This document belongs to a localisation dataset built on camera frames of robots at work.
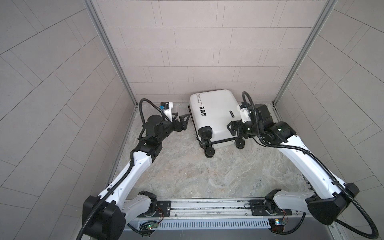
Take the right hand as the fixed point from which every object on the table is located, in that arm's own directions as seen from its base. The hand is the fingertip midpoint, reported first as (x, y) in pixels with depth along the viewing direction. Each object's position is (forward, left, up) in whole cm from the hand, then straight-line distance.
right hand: (231, 125), depth 72 cm
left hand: (+6, +21, +4) cm, 22 cm away
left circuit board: (-35, +39, -22) cm, 57 cm away
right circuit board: (-38, -17, -28) cm, 50 cm away
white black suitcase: (+17, +8, -8) cm, 20 cm away
